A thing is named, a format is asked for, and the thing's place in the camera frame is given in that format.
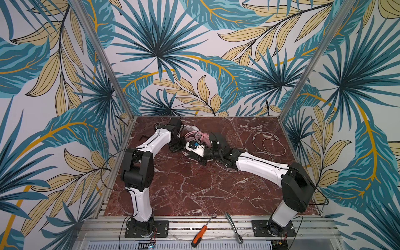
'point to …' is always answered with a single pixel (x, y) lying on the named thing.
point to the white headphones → (191, 127)
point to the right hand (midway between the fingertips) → (186, 154)
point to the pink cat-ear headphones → (196, 135)
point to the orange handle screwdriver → (198, 237)
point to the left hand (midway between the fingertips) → (185, 148)
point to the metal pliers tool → (239, 238)
